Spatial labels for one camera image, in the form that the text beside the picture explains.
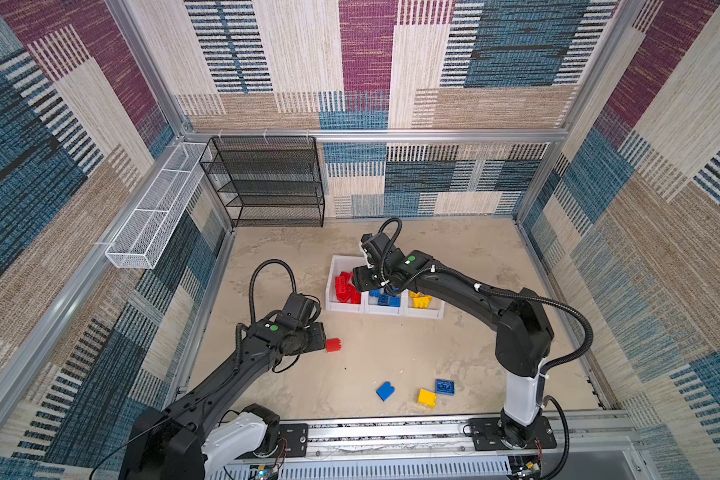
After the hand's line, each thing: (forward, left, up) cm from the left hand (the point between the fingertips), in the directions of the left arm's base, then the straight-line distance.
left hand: (319, 334), depth 83 cm
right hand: (+13, -13, +6) cm, 19 cm away
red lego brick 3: (+20, -5, -3) cm, 21 cm away
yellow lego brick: (-16, -28, -6) cm, 33 cm away
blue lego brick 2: (+12, -22, -4) cm, 26 cm away
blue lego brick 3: (-12, -34, -7) cm, 37 cm away
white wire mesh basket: (+26, +55, +10) cm, 61 cm away
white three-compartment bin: (+12, -14, -6) cm, 20 cm away
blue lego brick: (+14, -19, -6) cm, 24 cm away
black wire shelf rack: (+54, +22, +10) cm, 59 cm away
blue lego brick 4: (-13, -18, -7) cm, 23 cm away
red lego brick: (+1, -3, -10) cm, 11 cm away
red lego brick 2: (+15, -8, -5) cm, 18 cm away
